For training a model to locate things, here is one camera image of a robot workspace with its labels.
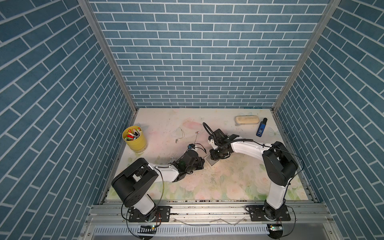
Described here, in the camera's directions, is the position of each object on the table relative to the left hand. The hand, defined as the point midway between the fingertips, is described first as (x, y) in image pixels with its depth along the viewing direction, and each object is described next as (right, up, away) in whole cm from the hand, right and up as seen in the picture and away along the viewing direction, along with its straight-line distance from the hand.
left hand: (208, 162), depth 88 cm
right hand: (+3, +2, +4) cm, 6 cm away
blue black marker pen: (+39, +20, +17) cm, 46 cm away
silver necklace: (-21, +12, +14) cm, 28 cm away
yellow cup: (-43, +10, +3) cm, 44 cm away
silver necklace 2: (-7, +17, +17) cm, 25 cm away
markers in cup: (-46, +16, +3) cm, 49 cm away
